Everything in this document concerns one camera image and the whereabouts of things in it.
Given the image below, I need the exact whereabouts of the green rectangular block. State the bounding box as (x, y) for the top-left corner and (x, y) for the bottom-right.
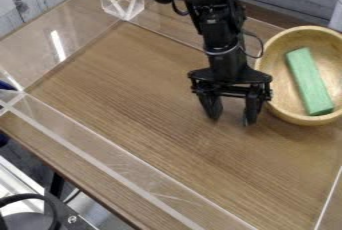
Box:
(285, 47), (334, 116)

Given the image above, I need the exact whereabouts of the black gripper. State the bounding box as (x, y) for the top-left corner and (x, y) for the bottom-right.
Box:
(188, 47), (272, 126)

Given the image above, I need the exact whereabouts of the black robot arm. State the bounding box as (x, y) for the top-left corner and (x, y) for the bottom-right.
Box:
(155, 0), (272, 125)

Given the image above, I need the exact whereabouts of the black table leg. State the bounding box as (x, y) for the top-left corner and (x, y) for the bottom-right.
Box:
(49, 173), (65, 198)

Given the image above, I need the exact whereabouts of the clear acrylic corner bracket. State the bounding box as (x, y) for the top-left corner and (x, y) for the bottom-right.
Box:
(100, 0), (144, 21)

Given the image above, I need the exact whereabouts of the black metal bracket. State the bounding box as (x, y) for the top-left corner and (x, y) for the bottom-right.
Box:
(45, 193), (98, 230)

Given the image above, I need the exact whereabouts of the clear acrylic tray wall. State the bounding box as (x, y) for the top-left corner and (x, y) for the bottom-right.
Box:
(0, 78), (253, 230)

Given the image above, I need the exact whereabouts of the light wooden bowl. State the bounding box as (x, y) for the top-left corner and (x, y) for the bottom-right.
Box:
(255, 25), (342, 126)

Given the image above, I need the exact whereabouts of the black cable loop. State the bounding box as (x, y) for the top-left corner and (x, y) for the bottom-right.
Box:
(0, 193), (61, 230)

